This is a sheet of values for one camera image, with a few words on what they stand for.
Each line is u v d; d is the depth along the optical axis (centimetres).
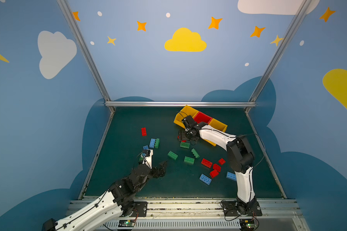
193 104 113
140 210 74
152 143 99
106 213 58
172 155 93
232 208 75
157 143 98
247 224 71
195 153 93
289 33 79
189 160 91
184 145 98
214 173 86
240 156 54
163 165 68
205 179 84
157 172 67
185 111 118
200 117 109
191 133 73
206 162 90
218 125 104
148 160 67
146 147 96
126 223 71
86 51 85
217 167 88
